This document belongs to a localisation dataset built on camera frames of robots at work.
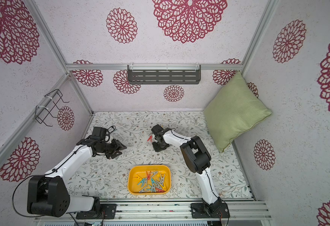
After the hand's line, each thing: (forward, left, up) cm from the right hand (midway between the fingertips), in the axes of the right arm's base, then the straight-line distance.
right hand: (157, 147), depth 99 cm
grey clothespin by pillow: (-19, 0, +1) cm, 19 cm away
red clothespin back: (-20, +4, 0) cm, 20 cm away
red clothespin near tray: (-29, -3, +1) cm, 29 cm away
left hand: (-9, +18, +12) cm, 23 cm away
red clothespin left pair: (+7, +6, 0) cm, 9 cm away
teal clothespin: (-24, +7, +1) cm, 25 cm away
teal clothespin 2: (-24, +1, +1) cm, 24 cm away
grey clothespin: (-29, +6, +1) cm, 30 cm away
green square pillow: (+10, -47, +26) cm, 54 cm away
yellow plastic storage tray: (-28, +12, -1) cm, 30 cm away
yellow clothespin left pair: (-22, +10, +1) cm, 24 cm away
